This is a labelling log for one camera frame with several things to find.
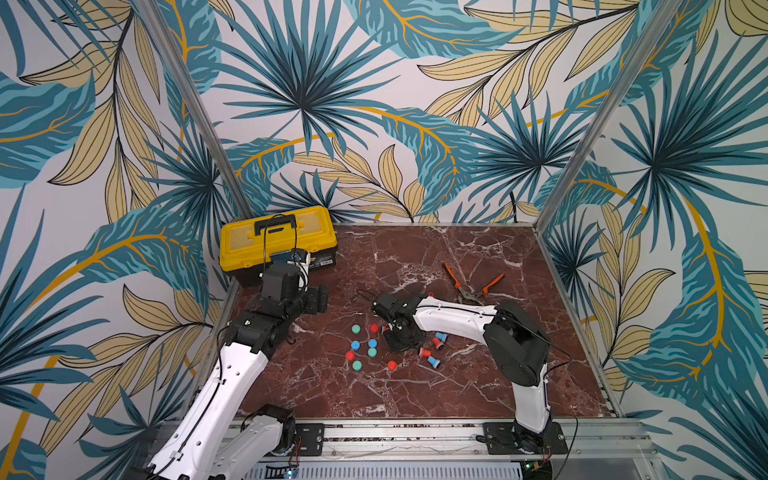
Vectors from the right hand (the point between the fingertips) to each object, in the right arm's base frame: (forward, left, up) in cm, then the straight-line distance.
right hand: (397, 346), depth 89 cm
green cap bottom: (-5, +12, 0) cm, 13 cm away
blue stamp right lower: (-5, -10, +2) cm, 12 cm away
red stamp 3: (-3, -8, +2) cm, 9 cm away
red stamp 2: (-1, -12, +2) cm, 13 cm away
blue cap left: (0, +12, +1) cm, 12 cm away
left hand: (+6, +23, +23) cm, 33 cm away
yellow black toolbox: (+26, +45, +18) cm, 55 cm away
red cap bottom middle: (-6, +2, 0) cm, 6 cm away
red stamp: (+16, -12, +3) cm, 20 cm away
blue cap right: (+1, +7, 0) cm, 7 cm away
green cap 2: (-2, +7, 0) cm, 8 cm away
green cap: (+6, +12, 0) cm, 14 cm away
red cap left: (-3, +14, 0) cm, 14 cm away
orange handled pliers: (+16, -28, 0) cm, 32 cm away
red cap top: (+6, +7, 0) cm, 9 cm away
